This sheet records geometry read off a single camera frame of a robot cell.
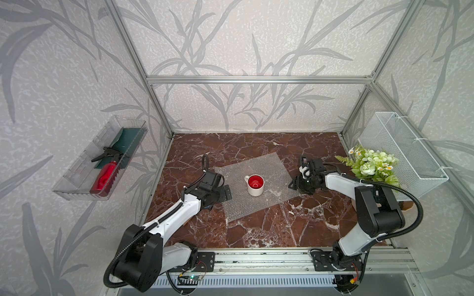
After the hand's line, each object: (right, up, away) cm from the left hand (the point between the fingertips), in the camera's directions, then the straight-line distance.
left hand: (224, 195), depth 87 cm
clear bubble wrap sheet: (+26, 0, +7) cm, 27 cm away
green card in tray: (-36, +24, -16) cm, 46 cm away
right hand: (+35, +2, +8) cm, 36 cm away
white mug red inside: (+15, +3, +8) cm, 17 cm away
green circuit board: (-9, -28, -16) cm, 34 cm away
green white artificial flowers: (+58, +16, -18) cm, 63 cm away
